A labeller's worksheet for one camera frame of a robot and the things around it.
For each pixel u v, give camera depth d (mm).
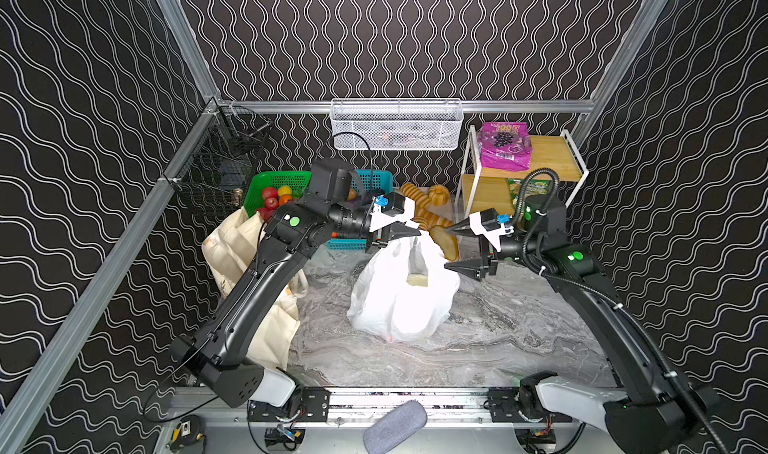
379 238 508
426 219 1098
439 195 1169
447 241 1002
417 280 652
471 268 556
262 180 1119
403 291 667
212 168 928
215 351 388
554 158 852
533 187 981
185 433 686
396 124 606
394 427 689
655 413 366
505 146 809
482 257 560
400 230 531
